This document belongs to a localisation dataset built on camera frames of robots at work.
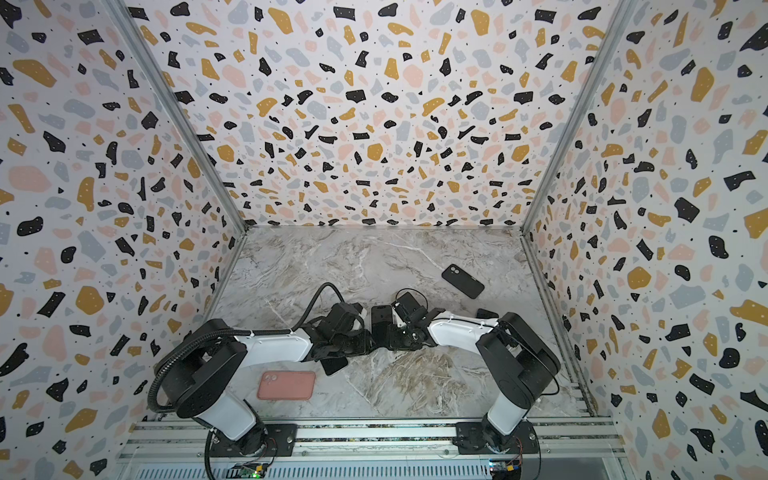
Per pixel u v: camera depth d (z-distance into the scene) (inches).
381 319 39.2
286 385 33.1
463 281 41.9
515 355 19.1
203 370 17.6
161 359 18.4
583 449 29.5
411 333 26.7
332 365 34.8
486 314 38.6
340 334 28.8
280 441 28.8
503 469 28.2
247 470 27.7
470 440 28.9
